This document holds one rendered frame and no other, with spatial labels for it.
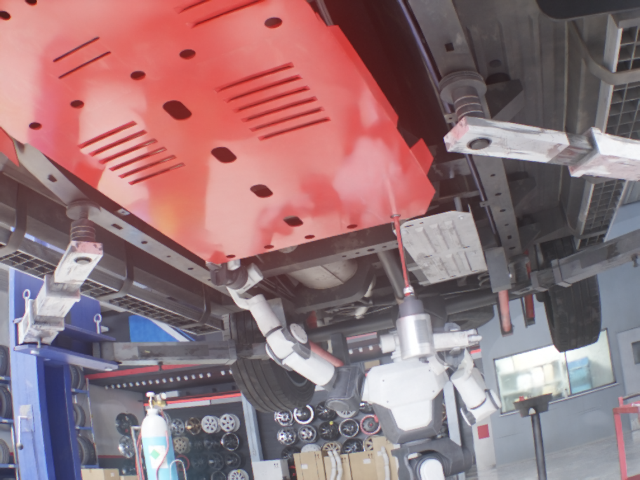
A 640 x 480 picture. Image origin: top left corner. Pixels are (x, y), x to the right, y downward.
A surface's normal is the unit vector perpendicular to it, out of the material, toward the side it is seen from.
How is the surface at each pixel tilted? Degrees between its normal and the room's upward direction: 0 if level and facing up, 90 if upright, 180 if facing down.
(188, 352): 90
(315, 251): 90
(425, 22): 167
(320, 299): 90
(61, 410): 90
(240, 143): 178
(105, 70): 178
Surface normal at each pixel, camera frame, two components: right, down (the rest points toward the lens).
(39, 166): 0.08, 0.88
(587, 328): -0.01, 0.64
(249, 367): -0.21, 0.21
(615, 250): -0.65, -0.15
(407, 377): -0.01, -0.29
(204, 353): 0.34, -0.34
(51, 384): -0.30, -0.26
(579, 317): -0.13, 0.44
